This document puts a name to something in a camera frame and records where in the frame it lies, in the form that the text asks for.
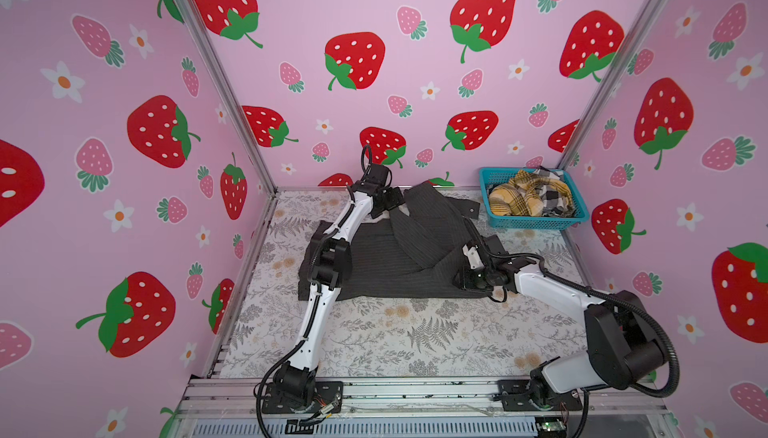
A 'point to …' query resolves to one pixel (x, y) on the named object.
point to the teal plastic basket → (555, 214)
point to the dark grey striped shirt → (411, 254)
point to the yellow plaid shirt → (520, 195)
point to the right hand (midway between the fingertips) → (455, 280)
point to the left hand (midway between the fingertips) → (398, 202)
